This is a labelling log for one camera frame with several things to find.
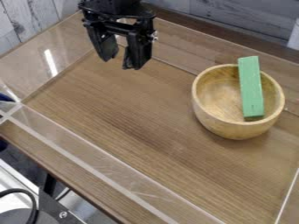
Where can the light wooden bowl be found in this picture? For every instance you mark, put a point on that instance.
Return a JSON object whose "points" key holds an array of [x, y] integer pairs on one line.
{"points": [[216, 103]]}

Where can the green wooden block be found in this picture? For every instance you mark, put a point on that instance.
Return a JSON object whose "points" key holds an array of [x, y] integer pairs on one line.
{"points": [[251, 90]]}

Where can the clear acrylic tray wall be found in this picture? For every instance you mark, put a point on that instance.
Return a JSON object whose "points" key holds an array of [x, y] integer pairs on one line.
{"points": [[115, 132]]}

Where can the black metal clamp plate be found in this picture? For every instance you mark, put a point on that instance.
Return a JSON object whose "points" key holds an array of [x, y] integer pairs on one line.
{"points": [[53, 213]]}

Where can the black table leg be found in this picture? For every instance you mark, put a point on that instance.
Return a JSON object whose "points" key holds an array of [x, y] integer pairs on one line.
{"points": [[49, 184]]}

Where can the blue object at edge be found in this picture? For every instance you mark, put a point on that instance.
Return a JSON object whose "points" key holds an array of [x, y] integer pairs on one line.
{"points": [[5, 98]]}

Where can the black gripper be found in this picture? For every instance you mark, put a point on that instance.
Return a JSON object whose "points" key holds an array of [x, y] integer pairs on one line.
{"points": [[126, 18]]}

